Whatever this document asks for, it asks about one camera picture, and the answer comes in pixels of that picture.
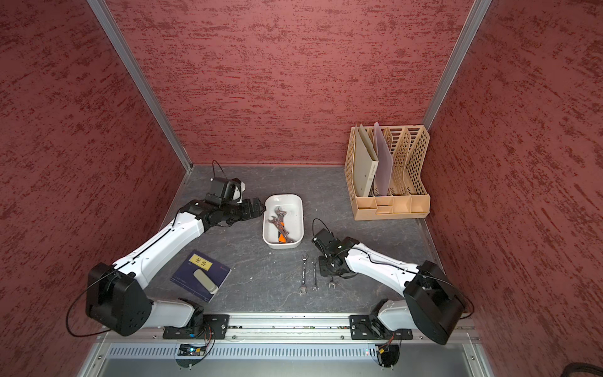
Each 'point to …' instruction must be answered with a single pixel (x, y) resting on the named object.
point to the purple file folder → (383, 163)
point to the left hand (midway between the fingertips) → (254, 215)
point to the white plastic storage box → (294, 221)
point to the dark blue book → (215, 271)
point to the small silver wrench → (315, 287)
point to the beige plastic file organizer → (407, 195)
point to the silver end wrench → (331, 283)
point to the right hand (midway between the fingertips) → (329, 273)
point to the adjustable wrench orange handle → (281, 211)
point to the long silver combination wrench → (303, 288)
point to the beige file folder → (366, 164)
